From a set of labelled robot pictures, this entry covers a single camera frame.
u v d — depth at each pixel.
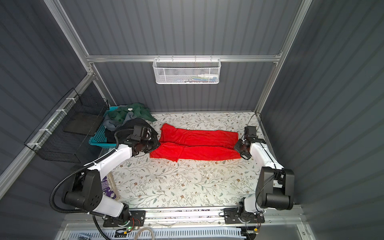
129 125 0.98
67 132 0.73
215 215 0.76
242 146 0.67
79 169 0.44
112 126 0.94
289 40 0.81
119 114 0.94
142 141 0.71
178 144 1.02
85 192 0.44
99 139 0.99
